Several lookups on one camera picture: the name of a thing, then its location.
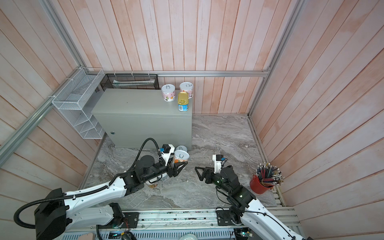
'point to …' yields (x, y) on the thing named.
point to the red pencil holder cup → (257, 187)
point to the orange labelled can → (181, 156)
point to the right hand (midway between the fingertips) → (200, 168)
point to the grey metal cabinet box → (128, 117)
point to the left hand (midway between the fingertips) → (182, 161)
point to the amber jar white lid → (152, 185)
